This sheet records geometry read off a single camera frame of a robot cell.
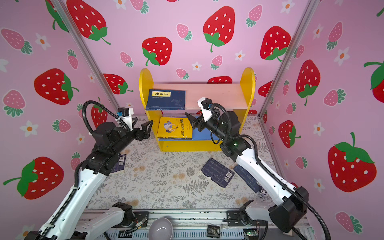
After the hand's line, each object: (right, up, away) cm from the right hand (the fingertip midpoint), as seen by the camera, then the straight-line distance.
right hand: (192, 106), depth 62 cm
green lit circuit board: (+28, -60, +9) cm, 67 cm away
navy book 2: (+32, -39, +24) cm, 56 cm away
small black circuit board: (+10, -58, +6) cm, 59 cm away
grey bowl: (-15, -57, +8) cm, 60 cm away
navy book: (+16, -37, +26) cm, 48 cm away
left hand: (-22, -5, +4) cm, 23 cm away
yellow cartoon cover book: (-14, -9, +28) cm, 32 cm away
